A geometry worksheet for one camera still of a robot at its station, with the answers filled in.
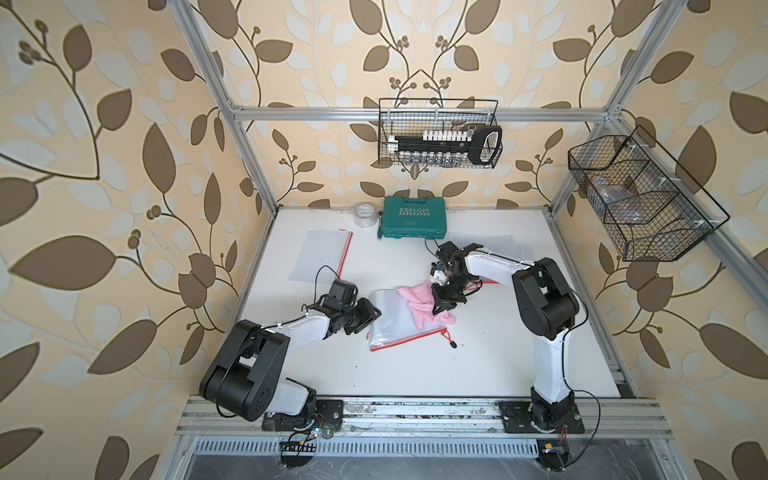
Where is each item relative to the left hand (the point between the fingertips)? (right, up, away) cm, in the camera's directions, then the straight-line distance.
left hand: (375, 314), depth 90 cm
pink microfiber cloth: (+14, +3, +2) cm, 15 cm away
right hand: (+19, 0, +4) cm, 19 cm away
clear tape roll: (-6, +32, +29) cm, 44 cm away
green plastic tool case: (+13, +31, +23) cm, 41 cm away
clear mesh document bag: (+5, -2, 0) cm, 6 cm away
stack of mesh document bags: (-21, +17, +18) cm, 32 cm away
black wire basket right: (+70, +30, -18) cm, 78 cm away
